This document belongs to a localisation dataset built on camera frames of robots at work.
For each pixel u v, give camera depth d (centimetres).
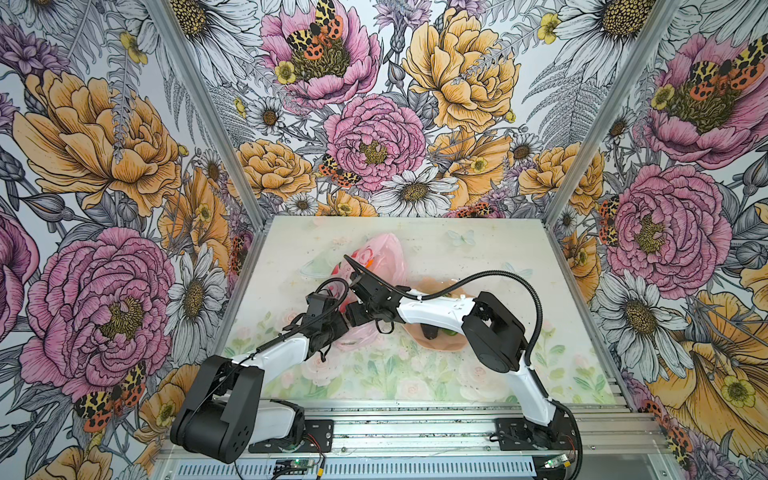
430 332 87
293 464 71
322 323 71
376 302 73
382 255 106
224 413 42
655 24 73
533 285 106
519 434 73
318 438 74
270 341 55
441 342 87
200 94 85
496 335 54
